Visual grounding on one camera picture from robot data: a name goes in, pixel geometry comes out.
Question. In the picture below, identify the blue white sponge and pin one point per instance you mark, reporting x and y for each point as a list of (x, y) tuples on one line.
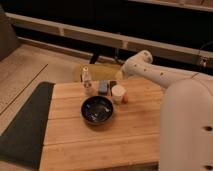
[(103, 87)]

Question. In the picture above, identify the dark floor mat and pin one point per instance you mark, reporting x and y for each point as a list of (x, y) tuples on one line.
[(22, 141)]

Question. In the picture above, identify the dark blue bowl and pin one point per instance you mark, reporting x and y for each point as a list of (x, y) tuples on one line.
[(96, 110)]

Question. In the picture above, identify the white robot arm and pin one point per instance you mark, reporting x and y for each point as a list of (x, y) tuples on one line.
[(186, 116)]

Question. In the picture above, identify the small orange object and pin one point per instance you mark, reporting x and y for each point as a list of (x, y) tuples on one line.
[(125, 98)]

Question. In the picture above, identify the clear glass bottle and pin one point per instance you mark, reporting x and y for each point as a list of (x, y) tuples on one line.
[(86, 78)]

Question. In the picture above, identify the white paper cup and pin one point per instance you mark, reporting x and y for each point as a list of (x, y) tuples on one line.
[(118, 92)]

